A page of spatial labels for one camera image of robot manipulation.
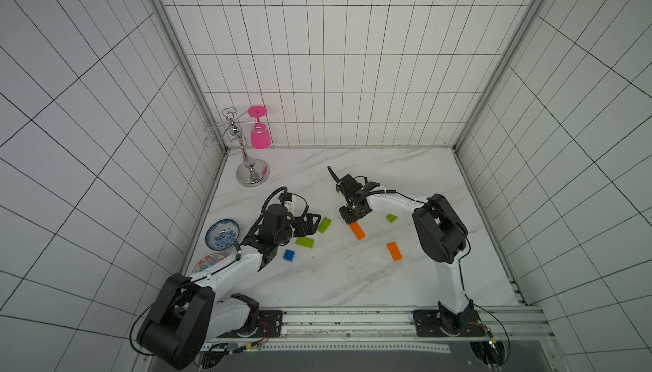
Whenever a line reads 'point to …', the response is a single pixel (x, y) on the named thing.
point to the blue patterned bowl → (221, 234)
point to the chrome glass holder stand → (252, 173)
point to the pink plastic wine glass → (261, 138)
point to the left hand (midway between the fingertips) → (308, 222)
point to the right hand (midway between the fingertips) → (350, 210)
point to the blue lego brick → (289, 255)
